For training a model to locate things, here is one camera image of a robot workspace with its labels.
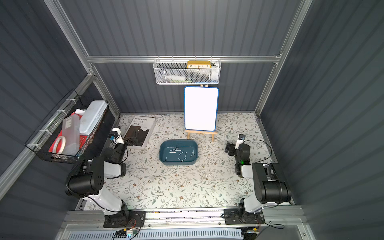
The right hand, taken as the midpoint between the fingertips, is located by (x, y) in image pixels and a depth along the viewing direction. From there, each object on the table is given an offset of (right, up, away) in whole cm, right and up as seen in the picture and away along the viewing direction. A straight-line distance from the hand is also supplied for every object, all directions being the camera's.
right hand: (239, 142), depth 93 cm
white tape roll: (-90, +2, -27) cm, 94 cm away
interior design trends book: (-71, +6, +21) cm, 75 cm away
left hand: (-66, +9, -10) cm, 67 cm away
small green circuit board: (-56, -40, -24) cm, 73 cm away
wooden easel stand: (-24, +6, +8) cm, 26 cm away
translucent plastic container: (-85, +7, -26) cm, 89 cm away
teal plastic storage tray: (-39, -7, +4) cm, 40 cm away
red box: (-81, +4, -23) cm, 85 cm away
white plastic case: (-80, +15, -19) cm, 84 cm away
